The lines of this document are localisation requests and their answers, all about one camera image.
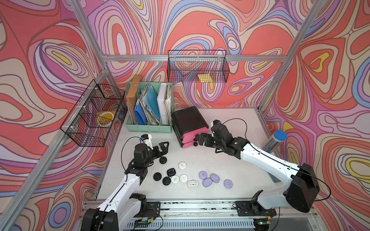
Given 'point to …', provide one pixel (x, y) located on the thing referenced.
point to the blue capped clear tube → (275, 141)
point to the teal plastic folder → (151, 98)
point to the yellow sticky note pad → (205, 78)
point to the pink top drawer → (191, 136)
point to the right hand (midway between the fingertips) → (204, 142)
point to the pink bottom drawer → (188, 145)
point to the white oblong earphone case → (192, 183)
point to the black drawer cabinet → (186, 120)
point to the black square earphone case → (171, 172)
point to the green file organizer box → (153, 125)
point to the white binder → (162, 110)
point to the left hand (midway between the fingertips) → (164, 145)
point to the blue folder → (140, 115)
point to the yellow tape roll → (104, 118)
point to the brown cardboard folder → (132, 99)
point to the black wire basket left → (92, 121)
